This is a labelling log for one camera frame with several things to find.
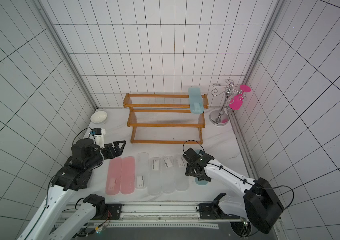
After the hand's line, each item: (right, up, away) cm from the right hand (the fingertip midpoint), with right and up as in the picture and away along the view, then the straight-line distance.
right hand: (191, 173), depth 84 cm
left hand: (-38, +18, -11) cm, 44 cm away
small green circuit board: (+24, -19, -14) cm, 33 cm away
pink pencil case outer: (-45, -2, 0) cm, 45 cm away
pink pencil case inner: (-37, -1, 0) cm, 37 cm away
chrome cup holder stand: (+26, +33, +27) cm, 50 cm away
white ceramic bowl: (-67, +33, +26) cm, 79 cm away
